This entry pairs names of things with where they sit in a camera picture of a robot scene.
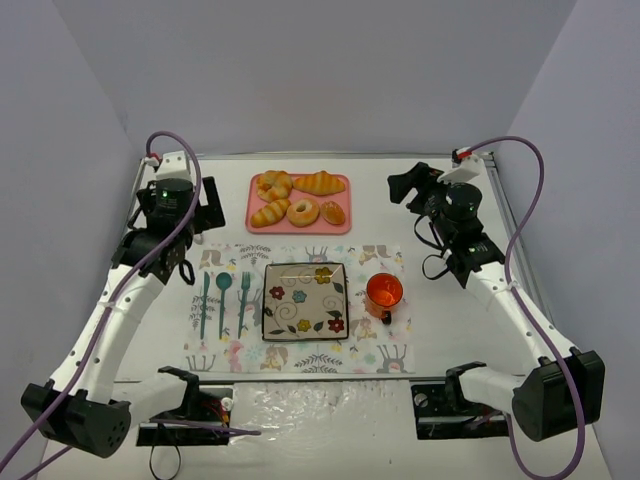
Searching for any long striped bread roll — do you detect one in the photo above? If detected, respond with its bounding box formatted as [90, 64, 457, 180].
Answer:
[293, 170, 346, 196]

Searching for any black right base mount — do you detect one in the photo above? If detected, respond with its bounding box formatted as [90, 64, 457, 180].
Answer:
[410, 379, 508, 440]

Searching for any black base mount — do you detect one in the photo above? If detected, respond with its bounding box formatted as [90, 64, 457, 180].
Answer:
[135, 385, 233, 447]
[410, 379, 508, 440]

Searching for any twisted croissant bread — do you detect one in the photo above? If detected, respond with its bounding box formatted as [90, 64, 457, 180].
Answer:
[256, 170, 293, 203]

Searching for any orange translucent mug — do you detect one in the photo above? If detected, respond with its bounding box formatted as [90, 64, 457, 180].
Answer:
[365, 273, 404, 326]

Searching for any square floral ceramic plate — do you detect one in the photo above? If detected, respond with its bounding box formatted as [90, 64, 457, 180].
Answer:
[261, 262, 349, 343]

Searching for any glazed ring donut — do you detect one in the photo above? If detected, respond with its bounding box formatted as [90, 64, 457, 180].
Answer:
[286, 198, 320, 228]

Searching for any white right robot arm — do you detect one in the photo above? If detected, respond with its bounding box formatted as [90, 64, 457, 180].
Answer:
[387, 152, 605, 442]

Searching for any small striped bread roll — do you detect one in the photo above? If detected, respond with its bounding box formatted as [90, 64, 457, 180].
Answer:
[250, 199, 291, 228]

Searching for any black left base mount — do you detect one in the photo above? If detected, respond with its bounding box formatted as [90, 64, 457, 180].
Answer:
[135, 385, 233, 447]

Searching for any teal plastic fork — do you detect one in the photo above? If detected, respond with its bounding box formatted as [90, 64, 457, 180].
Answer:
[237, 271, 251, 339]

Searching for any pink plastic tray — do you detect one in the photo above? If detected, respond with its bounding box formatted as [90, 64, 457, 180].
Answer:
[245, 172, 353, 236]

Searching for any teal plastic spoon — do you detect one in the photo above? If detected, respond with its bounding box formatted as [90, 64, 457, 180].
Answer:
[215, 272, 233, 338]

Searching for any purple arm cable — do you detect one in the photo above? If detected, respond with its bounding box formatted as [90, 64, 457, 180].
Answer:
[467, 134, 586, 479]
[0, 131, 263, 470]

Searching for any teal plastic knife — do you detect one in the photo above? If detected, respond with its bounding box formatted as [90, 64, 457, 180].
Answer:
[200, 272, 210, 340]

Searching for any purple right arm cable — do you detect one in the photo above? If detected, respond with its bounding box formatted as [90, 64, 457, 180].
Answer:
[467, 134, 586, 479]

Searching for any floral paper placemat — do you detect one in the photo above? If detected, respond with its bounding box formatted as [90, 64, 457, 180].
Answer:
[183, 244, 415, 375]

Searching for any small round bun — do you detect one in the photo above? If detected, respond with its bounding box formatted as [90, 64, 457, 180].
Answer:
[320, 201, 346, 225]

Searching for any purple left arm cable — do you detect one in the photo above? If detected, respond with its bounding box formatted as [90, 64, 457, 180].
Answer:
[0, 131, 263, 470]

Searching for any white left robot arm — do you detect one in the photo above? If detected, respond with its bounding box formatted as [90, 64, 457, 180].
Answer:
[21, 151, 225, 458]

